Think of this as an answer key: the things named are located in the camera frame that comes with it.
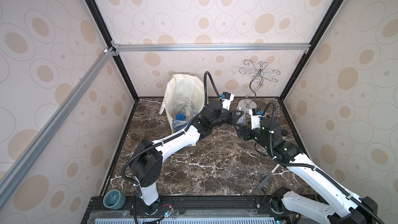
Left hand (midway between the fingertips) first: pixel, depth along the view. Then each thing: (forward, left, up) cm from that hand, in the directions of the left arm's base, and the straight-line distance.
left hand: (248, 113), depth 71 cm
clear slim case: (+4, +2, -1) cm, 5 cm away
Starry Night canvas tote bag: (+32, +34, -24) cm, 53 cm away
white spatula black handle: (-23, -10, -31) cm, 40 cm away
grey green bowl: (-31, +63, -29) cm, 76 cm away
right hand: (0, -1, -6) cm, 7 cm away
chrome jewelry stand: (+32, -12, -26) cm, 43 cm away
